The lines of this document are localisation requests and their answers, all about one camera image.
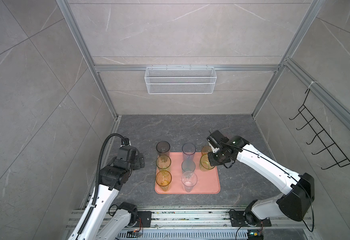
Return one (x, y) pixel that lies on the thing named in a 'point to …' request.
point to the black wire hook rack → (340, 159)
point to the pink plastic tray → (208, 182)
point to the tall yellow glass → (163, 179)
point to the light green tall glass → (163, 163)
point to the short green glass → (204, 164)
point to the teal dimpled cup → (188, 165)
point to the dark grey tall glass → (163, 148)
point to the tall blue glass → (188, 151)
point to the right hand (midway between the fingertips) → (212, 159)
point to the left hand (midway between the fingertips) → (131, 154)
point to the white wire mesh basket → (178, 80)
